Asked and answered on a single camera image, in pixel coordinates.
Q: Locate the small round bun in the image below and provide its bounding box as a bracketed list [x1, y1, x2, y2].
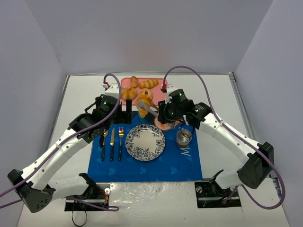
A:
[130, 76, 139, 87]

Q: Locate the pink tray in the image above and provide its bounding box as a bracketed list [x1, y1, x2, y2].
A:
[121, 77, 166, 106]

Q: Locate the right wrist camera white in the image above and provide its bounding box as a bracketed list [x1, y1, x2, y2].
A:
[161, 84, 178, 104]

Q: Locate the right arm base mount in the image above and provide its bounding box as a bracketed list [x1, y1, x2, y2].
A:
[195, 179, 241, 209]

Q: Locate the sugared donut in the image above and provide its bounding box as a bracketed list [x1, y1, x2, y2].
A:
[139, 88, 153, 100]

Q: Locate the round striped bun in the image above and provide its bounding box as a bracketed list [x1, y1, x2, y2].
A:
[121, 87, 137, 101]

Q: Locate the aluminium rail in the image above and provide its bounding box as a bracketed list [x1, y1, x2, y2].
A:
[228, 72, 282, 199]

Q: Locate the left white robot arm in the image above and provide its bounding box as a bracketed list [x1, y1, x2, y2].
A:
[8, 95, 132, 213]

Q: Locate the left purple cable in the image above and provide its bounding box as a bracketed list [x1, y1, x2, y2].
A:
[0, 73, 123, 211]

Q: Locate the metal cup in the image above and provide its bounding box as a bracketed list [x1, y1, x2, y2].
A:
[176, 129, 192, 148]

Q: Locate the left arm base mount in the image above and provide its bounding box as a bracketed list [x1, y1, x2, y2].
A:
[64, 183, 111, 212]

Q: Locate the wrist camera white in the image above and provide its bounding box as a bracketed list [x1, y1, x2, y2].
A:
[102, 82, 120, 98]
[161, 84, 178, 104]

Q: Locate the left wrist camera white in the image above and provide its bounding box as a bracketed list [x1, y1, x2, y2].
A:
[102, 82, 120, 98]

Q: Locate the gold knife green handle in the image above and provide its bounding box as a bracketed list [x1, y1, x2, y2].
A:
[110, 128, 115, 161]

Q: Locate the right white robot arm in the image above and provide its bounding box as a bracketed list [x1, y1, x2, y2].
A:
[158, 87, 274, 190]

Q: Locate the blue floral plate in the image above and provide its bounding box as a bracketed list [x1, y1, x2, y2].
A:
[125, 124, 166, 162]

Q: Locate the gold spoon green handle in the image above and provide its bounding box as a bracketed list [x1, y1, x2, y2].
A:
[101, 131, 108, 161]

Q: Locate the gold fork green handle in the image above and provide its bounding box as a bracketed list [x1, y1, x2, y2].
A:
[118, 127, 124, 161]

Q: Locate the striped croissant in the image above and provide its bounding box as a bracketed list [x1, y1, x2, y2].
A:
[136, 95, 151, 118]
[138, 79, 159, 89]

